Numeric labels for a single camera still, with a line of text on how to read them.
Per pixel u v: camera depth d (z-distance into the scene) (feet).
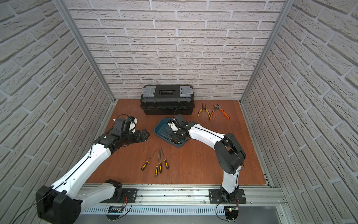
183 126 2.24
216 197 2.42
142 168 2.72
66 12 2.35
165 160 2.80
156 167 2.73
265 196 2.50
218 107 3.78
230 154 1.56
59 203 1.21
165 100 3.25
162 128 3.31
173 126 2.62
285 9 2.29
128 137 2.16
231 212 2.32
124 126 2.00
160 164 2.79
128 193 2.42
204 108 3.74
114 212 2.35
